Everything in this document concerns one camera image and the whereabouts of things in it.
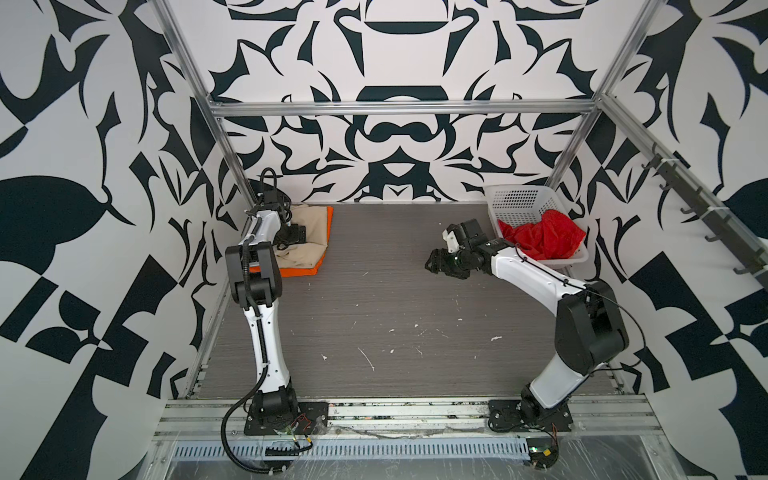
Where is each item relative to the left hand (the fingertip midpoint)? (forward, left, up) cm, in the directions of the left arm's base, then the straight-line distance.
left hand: (287, 234), depth 105 cm
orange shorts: (-14, -10, -2) cm, 17 cm away
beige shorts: (-10, -9, +1) cm, 13 cm away
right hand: (-18, -48, +7) cm, 52 cm away
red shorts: (-7, -89, +5) cm, 89 cm away
